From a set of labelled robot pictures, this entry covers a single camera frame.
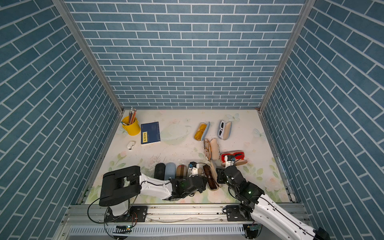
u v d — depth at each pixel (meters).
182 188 0.65
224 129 1.05
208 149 0.97
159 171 0.86
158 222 0.72
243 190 0.60
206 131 1.01
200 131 1.05
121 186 0.49
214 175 0.85
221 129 1.05
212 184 0.82
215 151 0.97
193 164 0.77
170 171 0.87
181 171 0.85
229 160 0.72
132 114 0.96
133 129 1.00
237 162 0.71
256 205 0.54
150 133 1.06
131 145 0.97
